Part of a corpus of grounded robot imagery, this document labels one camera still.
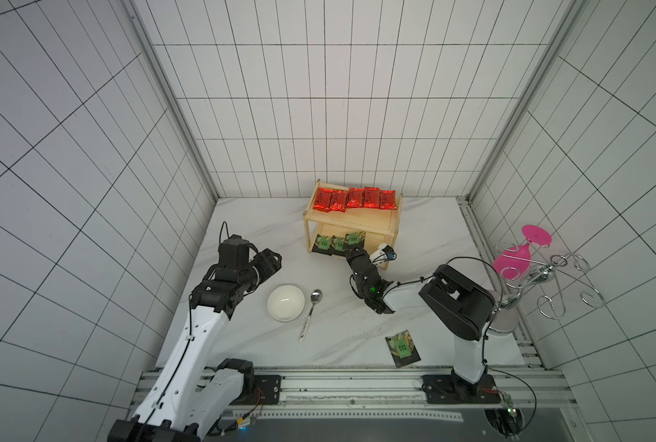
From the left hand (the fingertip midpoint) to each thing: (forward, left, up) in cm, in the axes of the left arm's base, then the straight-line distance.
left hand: (273, 267), depth 77 cm
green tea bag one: (+19, -19, -15) cm, 31 cm away
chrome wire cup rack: (-6, -68, +9) cm, 69 cm away
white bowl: (-4, -2, -16) cm, 17 cm away
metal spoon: (-1, -12, -17) cm, 21 cm away
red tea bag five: (+24, -36, +4) cm, 43 cm away
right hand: (+13, -20, -8) cm, 26 cm away
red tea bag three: (+23, -25, +5) cm, 34 cm away
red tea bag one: (+24, -14, +4) cm, 28 cm away
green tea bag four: (-17, -38, -18) cm, 46 cm away
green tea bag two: (+20, -14, -16) cm, 29 cm away
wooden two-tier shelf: (+24, -18, -15) cm, 33 cm away
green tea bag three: (+17, -25, -9) cm, 31 cm away
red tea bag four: (+24, -30, +4) cm, 39 cm away
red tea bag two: (+22, -19, +5) cm, 30 cm away
